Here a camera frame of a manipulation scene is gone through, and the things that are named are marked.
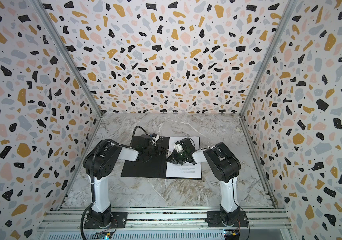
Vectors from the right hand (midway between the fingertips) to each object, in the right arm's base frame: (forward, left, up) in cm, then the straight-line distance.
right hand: (164, 158), depth 93 cm
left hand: (+8, -2, 0) cm, 8 cm away
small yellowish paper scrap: (+28, -54, -5) cm, 60 cm away
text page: (-6, -15, -4) cm, 16 cm away
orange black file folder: (-4, +5, -3) cm, 7 cm away
